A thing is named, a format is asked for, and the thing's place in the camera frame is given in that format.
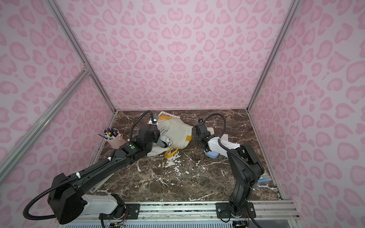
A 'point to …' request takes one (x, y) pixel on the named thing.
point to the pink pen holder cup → (113, 137)
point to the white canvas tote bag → (177, 130)
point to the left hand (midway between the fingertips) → (152, 125)
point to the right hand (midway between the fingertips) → (201, 133)
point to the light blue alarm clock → (212, 154)
